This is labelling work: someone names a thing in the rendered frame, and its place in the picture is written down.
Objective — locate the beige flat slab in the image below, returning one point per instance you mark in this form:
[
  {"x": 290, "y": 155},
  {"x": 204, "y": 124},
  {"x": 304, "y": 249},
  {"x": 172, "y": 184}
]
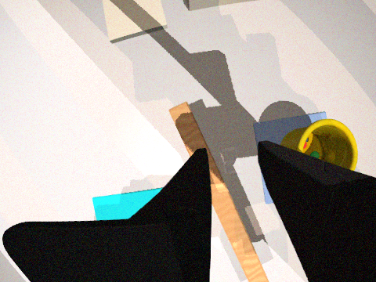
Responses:
[{"x": 204, "y": 4}]

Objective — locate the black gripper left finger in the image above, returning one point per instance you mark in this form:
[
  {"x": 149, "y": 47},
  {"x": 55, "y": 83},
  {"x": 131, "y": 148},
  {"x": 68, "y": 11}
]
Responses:
[{"x": 167, "y": 240}]

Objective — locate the cream flat square tile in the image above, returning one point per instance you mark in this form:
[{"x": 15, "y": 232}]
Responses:
[{"x": 131, "y": 18}]

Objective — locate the olive yellow cup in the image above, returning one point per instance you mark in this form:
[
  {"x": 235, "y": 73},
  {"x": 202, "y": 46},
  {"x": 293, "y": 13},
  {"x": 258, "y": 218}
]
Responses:
[{"x": 330, "y": 138}]

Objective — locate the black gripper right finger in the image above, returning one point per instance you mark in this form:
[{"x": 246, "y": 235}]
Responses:
[{"x": 329, "y": 212}]

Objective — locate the brown wooden beam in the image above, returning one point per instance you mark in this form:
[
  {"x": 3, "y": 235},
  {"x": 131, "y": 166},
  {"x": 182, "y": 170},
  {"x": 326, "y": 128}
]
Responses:
[{"x": 222, "y": 201}]

